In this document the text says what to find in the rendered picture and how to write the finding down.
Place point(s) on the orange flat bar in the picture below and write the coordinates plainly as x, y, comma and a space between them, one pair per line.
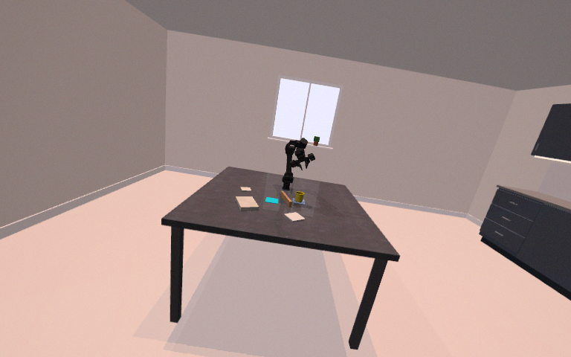
286, 198

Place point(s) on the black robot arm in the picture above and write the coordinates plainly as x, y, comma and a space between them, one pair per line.
290, 150

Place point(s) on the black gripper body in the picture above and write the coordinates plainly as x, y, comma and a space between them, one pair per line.
301, 159

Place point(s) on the beige flat rectangular block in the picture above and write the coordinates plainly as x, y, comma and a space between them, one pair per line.
246, 203

